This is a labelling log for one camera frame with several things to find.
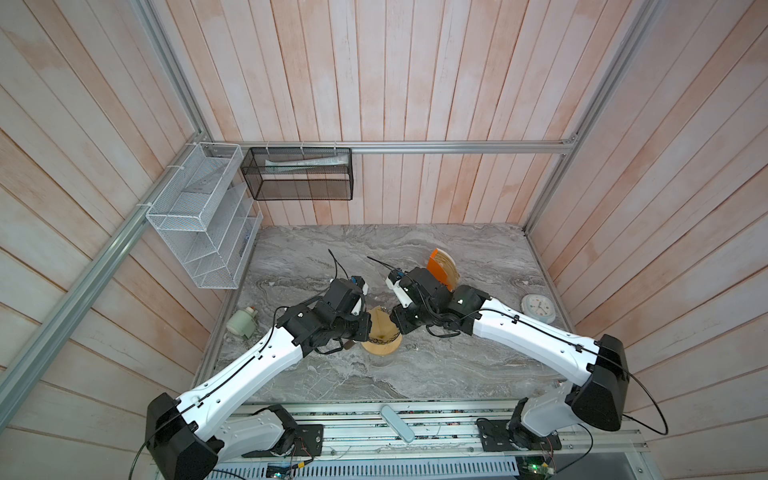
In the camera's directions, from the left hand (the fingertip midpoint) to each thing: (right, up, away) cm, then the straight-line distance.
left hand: (367, 331), depth 74 cm
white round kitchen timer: (+55, +2, +21) cm, 59 cm away
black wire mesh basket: (-26, +49, +32) cm, 64 cm away
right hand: (+6, +3, +2) cm, 8 cm away
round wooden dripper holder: (+4, -5, +2) cm, 7 cm away
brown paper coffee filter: (+4, 0, +5) cm, 7 cm away
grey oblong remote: (+9, -24, -1) cm, 26 cm away
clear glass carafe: (+4, -12, +11) cm, 17 cm away
